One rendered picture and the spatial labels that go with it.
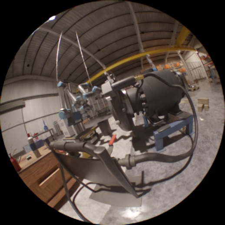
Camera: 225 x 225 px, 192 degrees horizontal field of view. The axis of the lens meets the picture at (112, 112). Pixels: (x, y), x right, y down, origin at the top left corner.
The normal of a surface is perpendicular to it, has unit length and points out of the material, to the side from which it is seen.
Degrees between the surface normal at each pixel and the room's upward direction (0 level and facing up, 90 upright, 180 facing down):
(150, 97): 94
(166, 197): 0
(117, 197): 0
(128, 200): 0
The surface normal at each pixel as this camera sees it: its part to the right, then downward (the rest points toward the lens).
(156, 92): -0.25, 0.19
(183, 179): -0.36, -0.93
